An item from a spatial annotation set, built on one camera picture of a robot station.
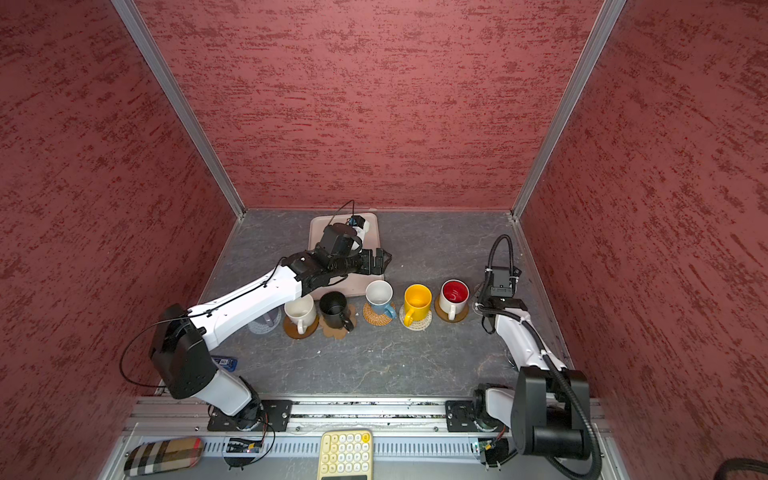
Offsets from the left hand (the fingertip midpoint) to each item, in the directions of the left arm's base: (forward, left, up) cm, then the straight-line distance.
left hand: (377, 261), depth 81 cm
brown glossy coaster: (-13, +25, -16) cm, 32 cm away
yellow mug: (-3, -12, -18) cm, 22 cm away
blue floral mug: (-3, 0, -14) cm, 14 cm away
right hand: (-4, -33, -14) cm, 35 cm away
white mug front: (-7, +24, -17) cm, 30 cm away
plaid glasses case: (-43, +48, -17) cm, 67 cm away
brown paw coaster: (-13, +12, -19) cm, 26 cm away
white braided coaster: (-10, -12, -20) cm, 25 cm away
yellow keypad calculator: (-43, +6, -17) cm, 46 cm away
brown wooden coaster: (-7, -20, -20) cm, 29 cm away
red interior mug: (-2, -24, -16) cm, 29 cm away
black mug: (-6, +14, -16) cm, 22 cm away
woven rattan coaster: (-8, +1, -21) cm, 22 cm away
